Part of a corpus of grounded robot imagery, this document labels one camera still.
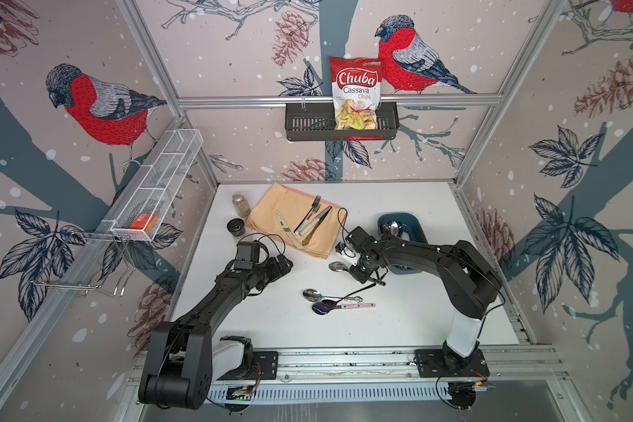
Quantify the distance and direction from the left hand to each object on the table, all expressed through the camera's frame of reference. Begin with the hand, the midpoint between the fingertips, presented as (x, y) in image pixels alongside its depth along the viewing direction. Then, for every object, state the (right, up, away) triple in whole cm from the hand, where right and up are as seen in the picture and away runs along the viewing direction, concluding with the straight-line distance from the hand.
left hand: (287, 263), depth 88 cm
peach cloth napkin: (+1, +14, +19) cm, 24 cm away
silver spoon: (+10, -10, -3) cm, 14 cm away
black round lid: (-19, +12, +4) cm, 23 cm away
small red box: (-35, +16, -21) cm, 44 cm away
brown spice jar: (-21, +20, +16) cm, 33 cm away
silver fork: (+8, +18, +23) cm, 30 cm away
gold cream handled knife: (-3, +11, +16) cm, 20 cm away
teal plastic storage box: (+48, +9, +15) cm, 51 cm away
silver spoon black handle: (+18, -3, +5) cm, 19 cm away
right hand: (+24, -4, +5) cm, 25 cm away
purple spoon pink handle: (+21, -13, -4) cm, 25 cm away
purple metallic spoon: (+14, -12, -6) cm, 19 cm away
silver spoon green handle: (+40, +11, +13) cm, 43 cm away
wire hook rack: (-45, +3, -13) cm, 47 cm away
